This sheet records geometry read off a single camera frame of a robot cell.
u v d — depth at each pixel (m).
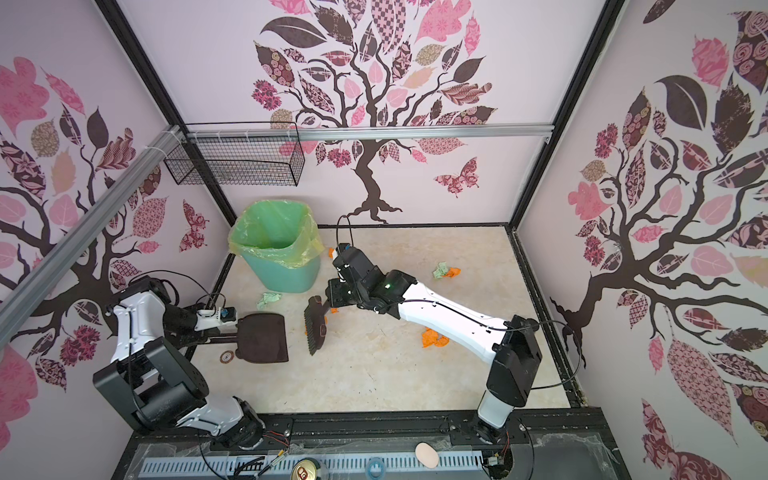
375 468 0.70
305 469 0.60
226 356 0.87
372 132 0.94
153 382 0.45
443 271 1.05
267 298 0.97
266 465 0.69
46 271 0.54
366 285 0.55
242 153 0.95
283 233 1.01
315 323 0.79
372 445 0.73
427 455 0.70
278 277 0.97
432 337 0.90
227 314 0.70
